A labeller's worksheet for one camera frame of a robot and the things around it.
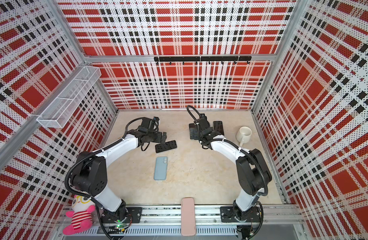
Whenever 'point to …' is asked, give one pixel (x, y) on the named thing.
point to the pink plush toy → (82, 207)
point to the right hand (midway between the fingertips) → (200, 131)
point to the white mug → (243, 136)
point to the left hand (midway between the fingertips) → (159, 138)
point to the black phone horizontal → (193, 131)
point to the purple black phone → (218, 126)
